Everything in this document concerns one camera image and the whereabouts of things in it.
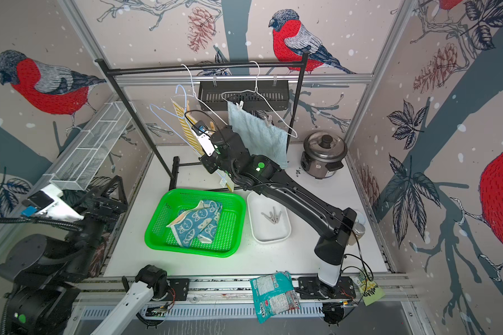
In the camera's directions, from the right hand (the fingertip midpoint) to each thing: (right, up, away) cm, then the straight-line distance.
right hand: (205, 142), depth 65 cm
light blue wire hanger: (-19, +14, +23) cm, 33 cm away
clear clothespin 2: (+24, -32, +25) cm, 47 cm away
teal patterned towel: (-7, -32, +20) cm, 38 cm away
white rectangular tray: (+19, -36, +23) cm, 47 cm away
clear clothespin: (+22, -32, +25) cm, 46 cm away
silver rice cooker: (+47, -2, +29) cm, 56 cm away
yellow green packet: (+56, -52, +8) cm, 77 cm away
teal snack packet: (+22, -52, +5) cm, 57 cm away
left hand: (-19, -10, -16) cm, 26 cm away
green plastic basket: (+4, -38, +21) cm, 44 cm away
